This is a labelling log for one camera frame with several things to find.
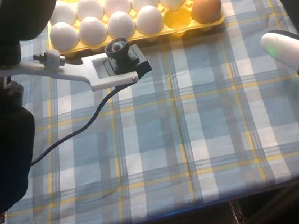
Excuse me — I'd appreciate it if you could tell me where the brown egg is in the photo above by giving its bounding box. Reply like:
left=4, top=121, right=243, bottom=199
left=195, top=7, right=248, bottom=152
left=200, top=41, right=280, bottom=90
left=190, top=0, right=225, bottom=26

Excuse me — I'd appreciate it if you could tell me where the yellow egg box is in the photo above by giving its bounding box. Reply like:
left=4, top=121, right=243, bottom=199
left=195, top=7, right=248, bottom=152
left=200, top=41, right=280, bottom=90
left=40, top=0, right=229, bottom=62

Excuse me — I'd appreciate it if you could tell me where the blue checked tablecloth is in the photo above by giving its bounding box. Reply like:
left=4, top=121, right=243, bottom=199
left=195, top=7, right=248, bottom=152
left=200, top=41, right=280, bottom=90
left=0, top=0, right=299, bottom=224

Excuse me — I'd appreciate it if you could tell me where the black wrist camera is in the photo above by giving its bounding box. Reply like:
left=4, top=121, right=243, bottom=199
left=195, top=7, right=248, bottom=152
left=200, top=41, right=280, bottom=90
left=99, top=34, right=153, bottom=83

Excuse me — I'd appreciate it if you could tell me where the white camera bracket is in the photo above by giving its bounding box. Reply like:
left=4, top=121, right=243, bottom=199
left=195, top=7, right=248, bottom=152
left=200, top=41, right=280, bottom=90
left=0, top=36, right=141, bottom=107

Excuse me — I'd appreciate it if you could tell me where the black camera cable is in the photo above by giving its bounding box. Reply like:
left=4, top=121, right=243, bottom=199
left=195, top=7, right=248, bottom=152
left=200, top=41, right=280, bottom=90
left=20, top=85, right=129, bottom=166

